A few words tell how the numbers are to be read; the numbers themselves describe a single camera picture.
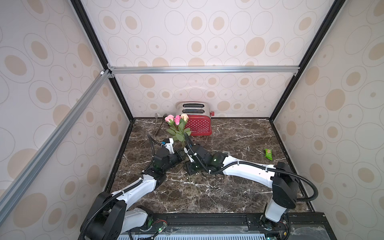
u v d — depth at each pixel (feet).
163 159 2.07
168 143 2.49
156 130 3.67
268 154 3.21
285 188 1.45
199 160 1.95
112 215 1.33
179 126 2.73
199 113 3.33
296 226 2.40
